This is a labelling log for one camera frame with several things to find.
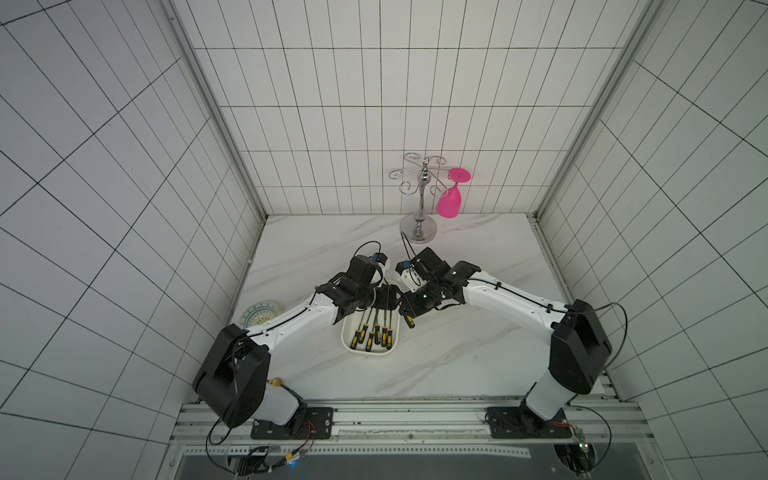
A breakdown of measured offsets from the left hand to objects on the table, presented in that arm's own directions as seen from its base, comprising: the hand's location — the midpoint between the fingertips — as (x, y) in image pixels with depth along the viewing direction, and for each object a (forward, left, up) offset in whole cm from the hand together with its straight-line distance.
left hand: (390, 300), depth 84 cm
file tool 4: (-8, 0, -9) cm, 12 cm away
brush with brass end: (-20, +31, -10) cm, 38 cm away
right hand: (-4, -1, 0) cm, 4 cm away
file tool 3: (-6, +2, -10) cm, 11 cm away
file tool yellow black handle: (-6, +10, -10) cm, 15 cm away
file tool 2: (-7, +6, -10) cm, 13 cm away
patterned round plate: (-1, +40, -8) cm, 41 cm away
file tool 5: (-7, -5, 0) cm, 9 cm away
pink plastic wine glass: (+34, -20, +7) cm, 40 cm away
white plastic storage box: (-3, +12, -10) cm, 15 cm away
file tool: (-5, +8, -9) cm, 13 cm away
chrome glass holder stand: (+37, -12, -9) cm, 40 cm away
